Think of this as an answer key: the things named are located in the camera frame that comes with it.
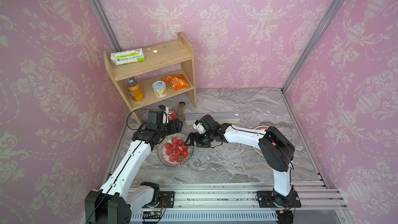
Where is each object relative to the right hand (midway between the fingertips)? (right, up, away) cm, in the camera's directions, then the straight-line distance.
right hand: (191, 145), depth 85 cm
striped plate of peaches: (+44, +7, +14) cm, 47 cm away
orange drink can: (-28, +29, -5) cm, 41 cm away
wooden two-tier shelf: (-19, +46, +27) cm, 57 cm away
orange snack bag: (-8, +35, +5) cm, 37 cm away
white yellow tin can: (-17, +31, +1) cm, 35 cm away
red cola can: (-13, +16, +10) cm, 23 cm away
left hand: (-7, +11, -4) cm, 14 cm away
